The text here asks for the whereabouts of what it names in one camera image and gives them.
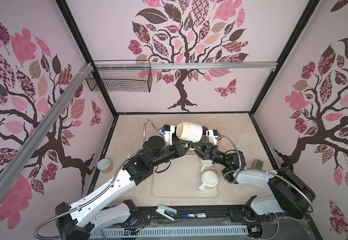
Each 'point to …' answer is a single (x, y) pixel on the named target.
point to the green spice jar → (259, 164)
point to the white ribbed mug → (209, 179)
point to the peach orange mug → (219, 137)
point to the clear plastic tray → (182, 179)
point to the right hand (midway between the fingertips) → (194, 148)
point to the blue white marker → (194, 215)
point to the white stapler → (167, 211)
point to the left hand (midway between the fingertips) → (192, 147)
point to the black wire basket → (121, 75)
